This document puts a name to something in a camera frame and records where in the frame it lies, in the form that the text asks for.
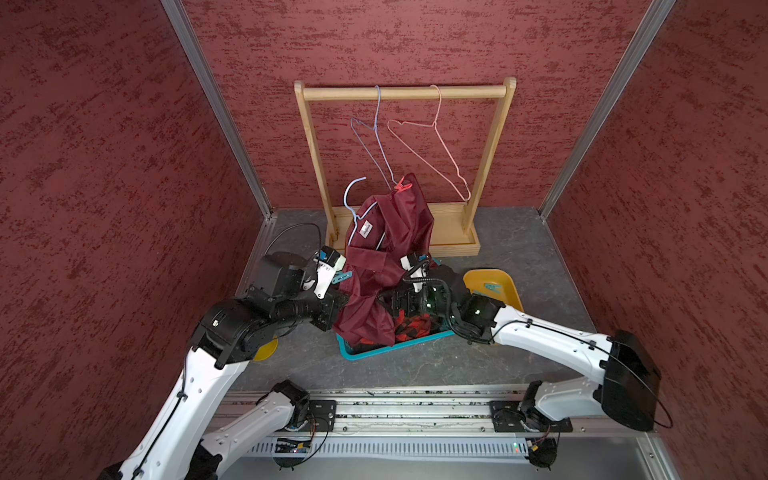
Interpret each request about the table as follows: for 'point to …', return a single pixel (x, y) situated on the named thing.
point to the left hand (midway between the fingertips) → (341, 306)
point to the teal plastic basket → (354, 351)
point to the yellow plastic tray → (495, 284)
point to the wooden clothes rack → (452, 234)
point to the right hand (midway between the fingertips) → (387, 301)
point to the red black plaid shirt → (412, 327)
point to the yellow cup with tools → (265, 351)
